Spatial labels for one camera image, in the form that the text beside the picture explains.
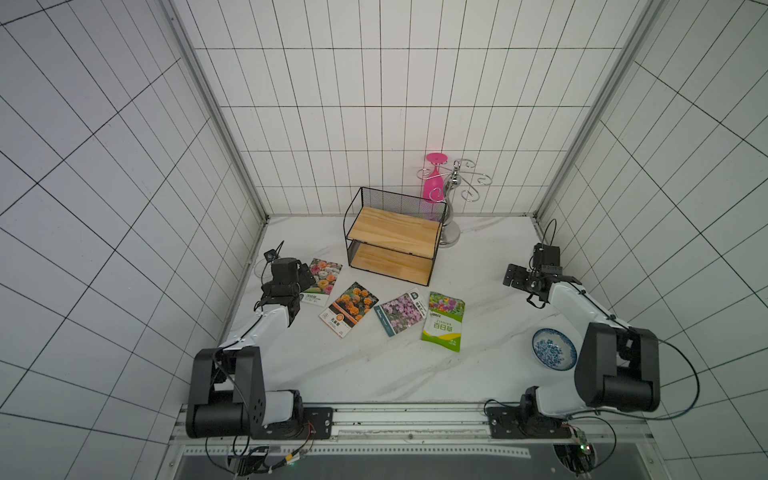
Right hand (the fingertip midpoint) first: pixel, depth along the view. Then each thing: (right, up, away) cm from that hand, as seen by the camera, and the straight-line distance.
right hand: (511, 272), depth 93 cm
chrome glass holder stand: (-15, +13, +20) cm, 28 cm away
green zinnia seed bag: (-22, -15, -3) cm, 27 cm away
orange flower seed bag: (-53, -12, +1) cm, 54 cm away
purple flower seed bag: (-35, -13, -1) cm, 37 cm away
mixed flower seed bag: (-61, -2, +10) cm, 62 cm away
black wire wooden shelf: (-38, +12, 0) cm, 40 cm away
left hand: (-70, -2, -2) cm, 70 cm away
